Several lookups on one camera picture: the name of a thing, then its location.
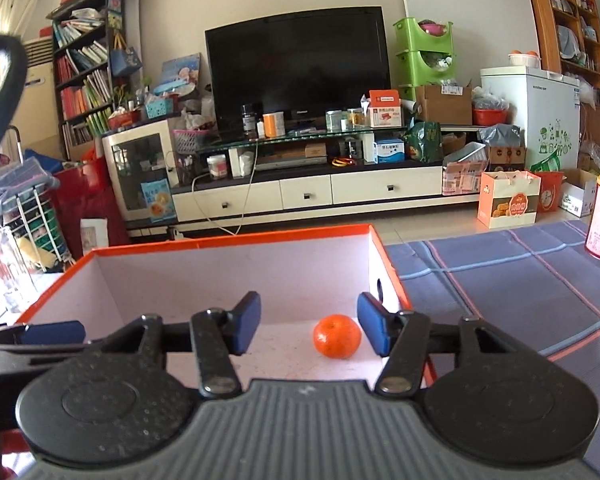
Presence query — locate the orange cardboard box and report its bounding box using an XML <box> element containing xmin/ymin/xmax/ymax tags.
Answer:
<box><xmin>19</xmin><ymin>224</ymin><xmax>411</xmax><ymax>384</ymax></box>

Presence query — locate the black flat television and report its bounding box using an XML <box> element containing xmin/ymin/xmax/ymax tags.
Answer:
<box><xmin>204</xmin><ymin>6</ymin><xmax>391</xmax><ymax>132</ymax></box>

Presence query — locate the white tv stand cabinet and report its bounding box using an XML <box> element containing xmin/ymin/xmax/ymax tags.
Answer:
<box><xmin>173</xmin><ymin>128</ymin><xmax>478</xmax><ymax>231</ymax></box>

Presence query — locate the white small glass cabinet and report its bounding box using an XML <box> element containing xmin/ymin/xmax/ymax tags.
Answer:
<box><xmin>102</xmin><ymin>117</ymin><xmax>180</xmax><ymax>223</ymax></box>

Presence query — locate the shopping trolley cart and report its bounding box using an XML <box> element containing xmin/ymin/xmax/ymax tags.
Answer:
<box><xmin>0</xmin><ymin>126</ymin><xmax>74</xmax><ymax>287</ymax></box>

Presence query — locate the white bowl of oranges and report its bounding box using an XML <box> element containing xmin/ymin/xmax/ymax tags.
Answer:
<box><xmin>508</xmin><ymin>51</ymin><xmax>541</xmax><ymax>68</ymax></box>

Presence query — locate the wooden tall shelf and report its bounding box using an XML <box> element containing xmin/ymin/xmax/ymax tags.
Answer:
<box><xmin>531</xmin><ymin>0</ymin><xmax>600</xmax><ymax>146</ymax></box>

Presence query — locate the white standing air conditioner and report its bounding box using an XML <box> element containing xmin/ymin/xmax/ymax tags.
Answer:
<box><xmin>12</xmin><ymin>37</ymin><xmax>65</xmax><ymax>160</ymax></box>

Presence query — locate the brown cardboard box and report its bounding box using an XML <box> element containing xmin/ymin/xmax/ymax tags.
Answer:
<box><xmin>416</xmin><ymin>84</ymin><xmax>472</xmax><ymax>126</ymax></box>

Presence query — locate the green plastic stacking rack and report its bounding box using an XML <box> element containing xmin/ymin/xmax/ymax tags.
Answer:
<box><xmin>393</xmin><ymin>18</ymin><xmax>456</xmax><ymax>101</ymax></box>

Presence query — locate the small orange tangerine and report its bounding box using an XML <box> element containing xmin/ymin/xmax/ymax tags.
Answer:
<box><xmin>312</xmin><ymin>314</ymin><xmax>362</xmax><ymax>360</ymax></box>

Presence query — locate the plaid blue tablecloth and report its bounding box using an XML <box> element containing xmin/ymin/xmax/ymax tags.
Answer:
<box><xmin>388</xmin><ymin>220</ymin><xmax>600</xmax><ymax>472</ymax></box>

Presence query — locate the orange gift bag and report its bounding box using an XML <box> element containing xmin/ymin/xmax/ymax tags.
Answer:
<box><xmin>535</xmin><ymin>171</ymin><xmax>565</xmax><ymax>214</ymax></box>

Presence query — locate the black loop strap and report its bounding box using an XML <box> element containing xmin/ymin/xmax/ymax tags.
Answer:
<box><xmin>0</xmin><ymin>32</ymin><xmax>29</xmax><ymax>176</ymax></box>

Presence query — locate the dark tall bookshelf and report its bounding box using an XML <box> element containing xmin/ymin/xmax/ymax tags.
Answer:
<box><xmin>47</xmin><ymin>0</ymin><xmax>131</xmax><ymax>160</ymax></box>

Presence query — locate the white chest freezer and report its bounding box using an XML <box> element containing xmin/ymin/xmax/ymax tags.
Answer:
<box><xmin>480</xmin><ymin>66</ymin><xmax>581</xmax><ymax>171</ymax></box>

